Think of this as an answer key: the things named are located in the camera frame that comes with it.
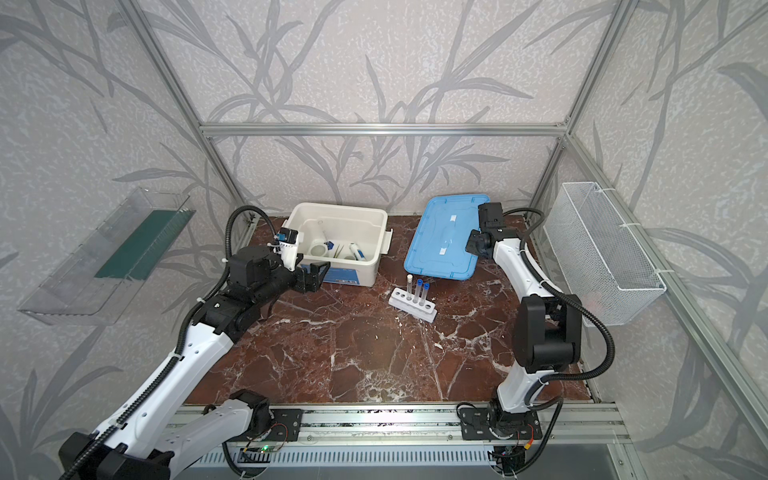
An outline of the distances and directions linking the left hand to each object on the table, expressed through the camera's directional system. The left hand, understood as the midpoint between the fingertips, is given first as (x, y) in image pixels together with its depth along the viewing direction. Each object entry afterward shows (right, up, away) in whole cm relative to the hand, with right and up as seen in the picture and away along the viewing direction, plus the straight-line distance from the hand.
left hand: (320, 252), depth 74 cm
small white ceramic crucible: (+2, -3, +31) cm, 31 cm away
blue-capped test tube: (+25, -12, +12) cm, 31 cm away
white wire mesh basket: (+63, -2, -11) cm, 64 cm away
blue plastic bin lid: (+34, +4, +28) cm, 44 cm away
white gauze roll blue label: (+5, -2, +31) cm, 31 cm away
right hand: (+45, +4, +19) cm, 49 cm away
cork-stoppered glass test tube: (+23, -11, +13) cm, 28 cm away
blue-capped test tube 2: (+27, -13, +12) cm, 32 cm away
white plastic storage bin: (+1, +3, +35) cm, 35 cm away
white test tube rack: (+20, -16, +19) cm, 32 cm away
